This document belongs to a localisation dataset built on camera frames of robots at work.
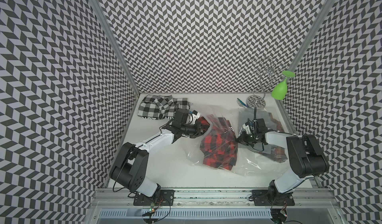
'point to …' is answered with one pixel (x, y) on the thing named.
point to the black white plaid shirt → (161, 107)
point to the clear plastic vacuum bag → (266, 161)
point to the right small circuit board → (278, 216)
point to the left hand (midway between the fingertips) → (208, 131)
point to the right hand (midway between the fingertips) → (237, 142)
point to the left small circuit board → (151, 210)
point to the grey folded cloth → (244, 114)
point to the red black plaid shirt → (219, 146)
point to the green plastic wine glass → (279, 91)
